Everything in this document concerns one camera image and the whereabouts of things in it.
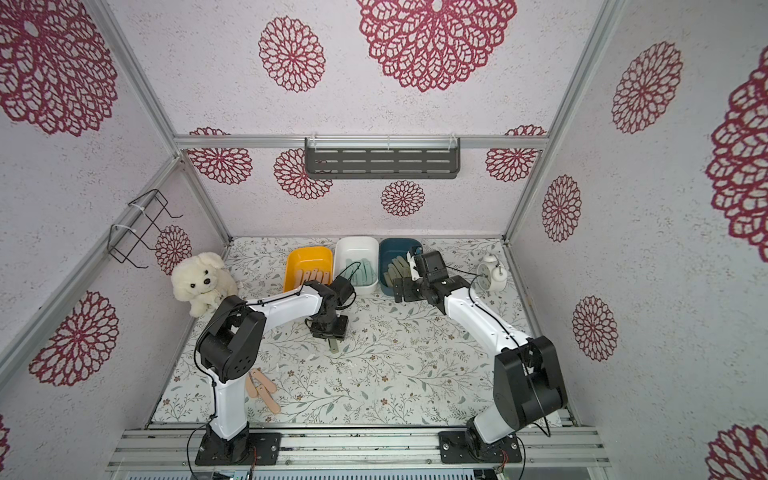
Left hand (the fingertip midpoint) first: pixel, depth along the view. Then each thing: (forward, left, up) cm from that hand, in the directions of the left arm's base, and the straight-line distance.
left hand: (336, 337), depth 94 cm
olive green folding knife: (+23, -17, +2) cm, 29 cm away
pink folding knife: (+22, +16, +1) cm, 27 cm away
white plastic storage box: (+32, -5, 0) cm, 32 cm away
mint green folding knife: (+24, -9, +1) cm, 26 cm away
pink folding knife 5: (-19, +16, +1) cm, 25 cm away
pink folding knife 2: (+24, +13, +1) cm, 27 cm away
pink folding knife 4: (-14, +19, 0) cm, 23 cm away
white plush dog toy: (+9, +37, +17) cm, 42 cm away
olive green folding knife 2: (+28, -22, +1) cm, 35 cm away
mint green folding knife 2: (+27, -3, +1) cm, 27 cm away
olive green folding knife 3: (-3, 0, 0) cm, 3 cm away
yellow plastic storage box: (+30, +13, +3) cm, 33 cm away
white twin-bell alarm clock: (+17, -50, +9) cm, 54 cm away
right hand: (+11, -22, +15) cm, 29 cm away
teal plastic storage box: (+33, -17, +4) cm, 38 cm away
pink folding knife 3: (+25, +10, 0) cm, 27 cm away
